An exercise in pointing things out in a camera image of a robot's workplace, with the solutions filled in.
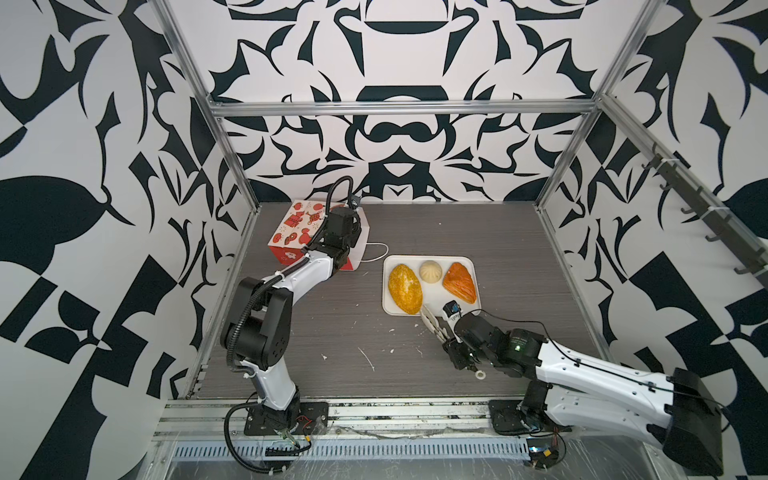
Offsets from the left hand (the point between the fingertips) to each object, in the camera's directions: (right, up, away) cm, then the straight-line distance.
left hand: (342, 213), depth 91 cm
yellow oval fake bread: (+19, -23, 0) cm, 30 cm away
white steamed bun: (+27, -18, +5) cm, 33 cm away
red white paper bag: (-14, -3, +7) cm, 16 cm away
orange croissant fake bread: (+36, -21, +3) cm, 42 cm away
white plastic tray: (+28, -25, +4) cm, 38 cm away
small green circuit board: (+50, -57, -20) cm, 79 cm away
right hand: (+29, -35, -12) cm, 47 cm away
